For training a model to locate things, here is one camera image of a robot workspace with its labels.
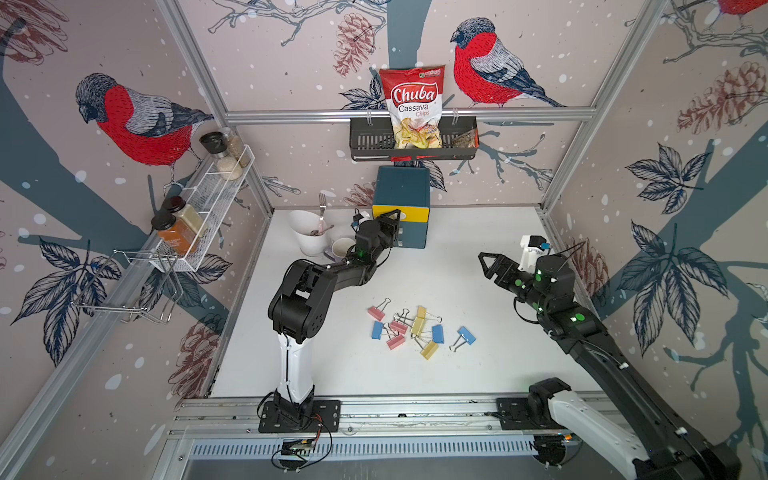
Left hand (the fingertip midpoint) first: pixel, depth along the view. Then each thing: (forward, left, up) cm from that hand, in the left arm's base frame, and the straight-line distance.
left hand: (408, 206), depth 91 cm
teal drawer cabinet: (+9, 0, -1) cm, 9 cm away
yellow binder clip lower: (-36, -5, -21) cm, 42 cm away
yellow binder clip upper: (-29, -3, -19) cm, 35 cm away
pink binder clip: (-29, +3, -22) cm, 37 cm away
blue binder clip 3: (-33, -17, -22) cm, 43 cm away
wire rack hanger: (-35, +56, +14) cm, 67 cm away
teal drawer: (-1, -2, -9) cm, 10 cm away
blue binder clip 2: (-32, -9, -22) cm, 40 cm away
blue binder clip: (-31, +10, -22) cm, 39 cm away
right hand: (-20, -20, +2) cm, 28 cm away
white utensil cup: (+4, +36, -14) cm, 39 cm away
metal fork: (+21, +34, -18) cm, 44 cm away
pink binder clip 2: (-34, +4, -21) cm, 41 cm away
